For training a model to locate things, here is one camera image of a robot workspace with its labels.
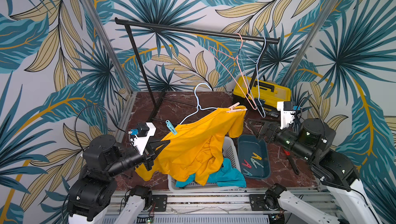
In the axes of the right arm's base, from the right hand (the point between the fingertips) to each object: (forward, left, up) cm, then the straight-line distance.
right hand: (254, 120), depth 56 cm
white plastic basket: (+2, +4, -34) cm, 34 cm away
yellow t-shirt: (+1, +22, -23) cm, 32 cm away
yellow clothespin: (+2, -13, -39) cm, 41 cm away
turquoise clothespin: (-7, -5, -39) cm, 40 cm away
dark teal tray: (+8, -8, -36) cm, 38 cm away
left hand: (-7, +31, -2) cm, 32 cm away
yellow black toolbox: (+36, -26, -23) cm, 50 cm away
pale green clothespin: (-2, -11, -39) cm, 41 cm away
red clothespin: (-3, -6, -39) cm, 40 cm away
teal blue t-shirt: (-11, +7, -28) cm, 31 cm away
